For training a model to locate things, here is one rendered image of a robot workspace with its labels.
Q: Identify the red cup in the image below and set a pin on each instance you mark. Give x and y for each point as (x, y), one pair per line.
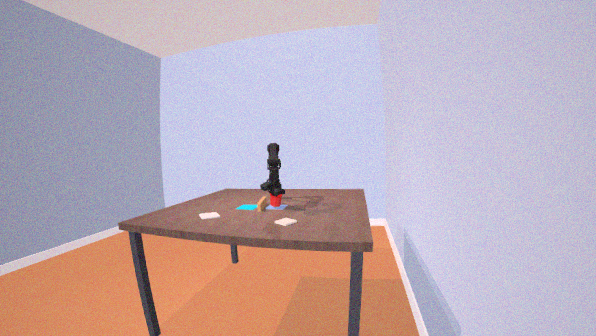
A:
(275, 201)

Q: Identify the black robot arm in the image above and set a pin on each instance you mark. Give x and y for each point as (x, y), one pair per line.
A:
(274, 164)

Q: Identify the white flat block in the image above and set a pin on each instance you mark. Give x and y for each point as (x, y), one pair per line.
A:
(209, 215)

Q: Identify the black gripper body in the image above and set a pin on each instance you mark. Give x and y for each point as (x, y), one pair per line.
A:
(276, 189)

